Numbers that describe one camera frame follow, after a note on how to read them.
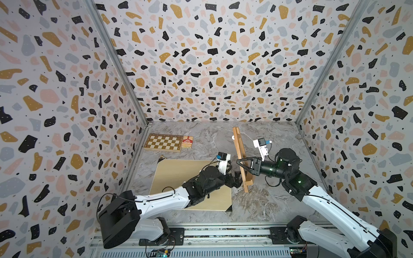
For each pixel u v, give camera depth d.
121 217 0.41
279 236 0.73
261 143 0.63
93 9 0.69
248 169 0.64
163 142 1.06
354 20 0.75
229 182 0.65
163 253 0.70
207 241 0.73
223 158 0.65
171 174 0.97
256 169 0.59
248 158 0.64
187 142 1.08
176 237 0.73
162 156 1.00
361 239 0.40
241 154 0.76
